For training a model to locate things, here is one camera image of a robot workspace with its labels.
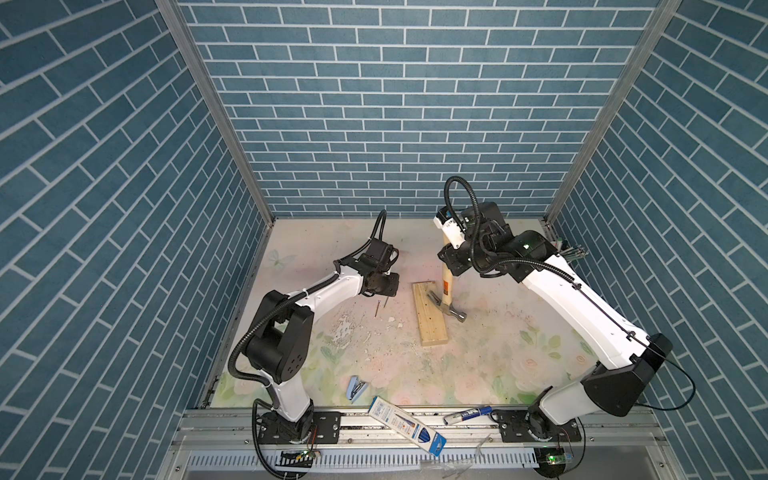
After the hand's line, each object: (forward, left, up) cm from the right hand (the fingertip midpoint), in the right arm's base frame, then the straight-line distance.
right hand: (447, 252), depth 74 cm
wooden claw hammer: (-4, -2, -18) cm, 18 cm away
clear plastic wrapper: (-41, -4, -29) cm, 50 cm away
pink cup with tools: (+14, -41, -13) cm, 45 cm away
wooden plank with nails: (-4, +2, -26) cm, 26 cm away
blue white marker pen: (-30, -6, -28) cm, 42 cm away
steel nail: (+1, +16, -28) cm, 33 cm away
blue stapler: (-26, +22, -28) cm, 44 cm away
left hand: (+2, +12, -21) cm, 24 cm away
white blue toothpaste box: (-33, +7, -28) cm, 44 cm away
